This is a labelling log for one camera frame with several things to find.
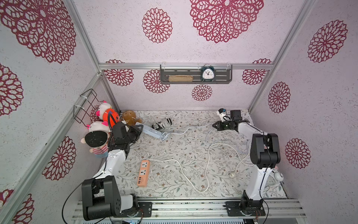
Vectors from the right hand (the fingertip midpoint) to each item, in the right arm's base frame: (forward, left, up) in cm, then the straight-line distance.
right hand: (214, 122), depth 100 cm
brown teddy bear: (+5, +64, 0) cm, 64 cm away
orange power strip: (-36, +46, -5) cm, 58 cm away
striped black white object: (+2, +39, -4) cm, 39 cm away
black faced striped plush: (-24, +70, +15) cm, 75 cm away
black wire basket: (-8, +77, +26) cm, 82 cm away
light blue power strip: (-15, +43, +10) cm, 47 cm away
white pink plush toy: (+1, +78, +13) cm, 79 cm away
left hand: (-13, +47, +11) cm, 50 cm away
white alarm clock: (-38, -27, +1) cm, 47 cm away
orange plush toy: (-18, +59, +26) cm, 67 cm away
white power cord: (-28, +7, -9) cm, 30 cm away
